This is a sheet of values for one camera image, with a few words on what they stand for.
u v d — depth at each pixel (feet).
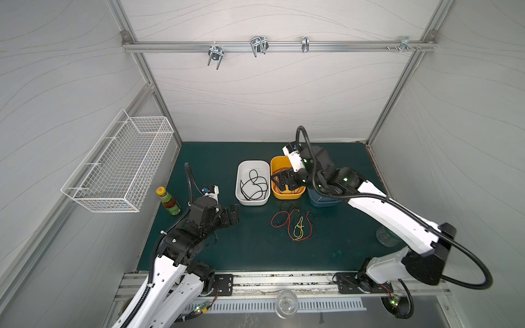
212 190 2.08
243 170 3.38
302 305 2.30
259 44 2.51
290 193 3.21
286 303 2.10
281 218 2.98
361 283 2.15
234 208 2.13
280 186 2.07
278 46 2.60
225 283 2.42
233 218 2.13
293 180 2.02
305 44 2.57
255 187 3.32
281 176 2.02
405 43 2.51
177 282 1.51
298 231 2.82
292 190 2.02
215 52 2.60
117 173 2.23
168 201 2.69
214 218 1.85
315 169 1.67
